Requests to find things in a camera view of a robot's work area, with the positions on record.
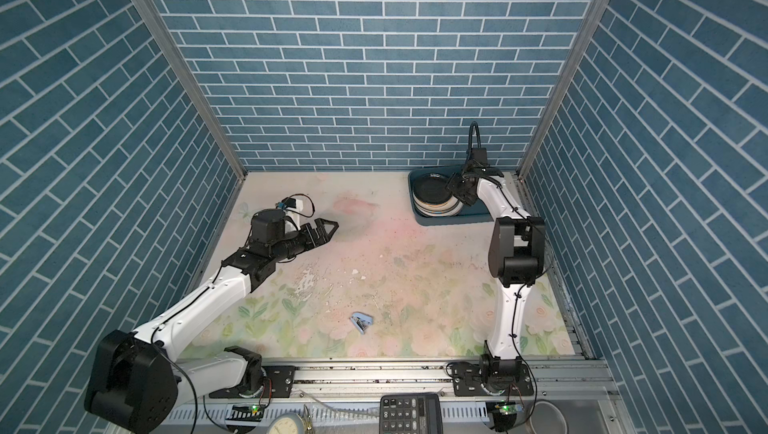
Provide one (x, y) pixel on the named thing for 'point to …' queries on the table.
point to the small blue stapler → (361, 320)
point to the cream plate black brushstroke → (437, 209)
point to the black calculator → (410, 413)
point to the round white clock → (287, 423)
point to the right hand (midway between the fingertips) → (449, 186)
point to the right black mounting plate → (467, 380)
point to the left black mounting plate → (279, 382)
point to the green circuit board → (252, 413)
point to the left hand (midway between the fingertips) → (329, 228)
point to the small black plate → (432, 188)
